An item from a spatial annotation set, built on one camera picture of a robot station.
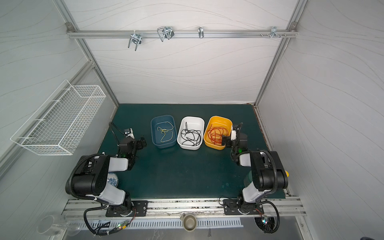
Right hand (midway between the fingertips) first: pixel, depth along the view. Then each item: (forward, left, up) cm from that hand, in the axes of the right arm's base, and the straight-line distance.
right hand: (233, 131), depth 96 cm
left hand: (-6, +62, 0) cm, 62 cm away
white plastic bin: (+9, +25, -5) cm, 27 cm away
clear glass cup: (-55, +77, +12) cm, 96 cm away
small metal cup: (-50, +25, -5) cm, 56 cm away
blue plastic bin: (+10, +52, -4) cm, 53 cm away
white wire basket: (-20, +87, +28) cm, 93 cm away
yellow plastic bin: (+12, +10, -5) cm, 16 cm away
